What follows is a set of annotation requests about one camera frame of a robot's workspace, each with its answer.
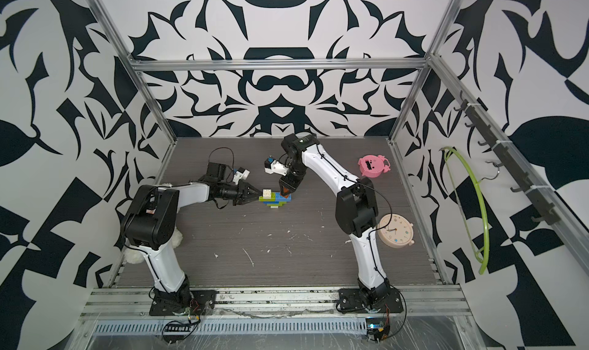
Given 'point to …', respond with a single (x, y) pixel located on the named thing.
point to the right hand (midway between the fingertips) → (286, 184)
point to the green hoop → (485, 265)
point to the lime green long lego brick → (273, 197)
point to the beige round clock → (399, 233)
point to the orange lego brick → (285, 190)
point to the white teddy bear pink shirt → (135, 255)
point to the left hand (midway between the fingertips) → (260, 192)
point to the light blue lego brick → (281, 199)
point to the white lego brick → (267, 193)
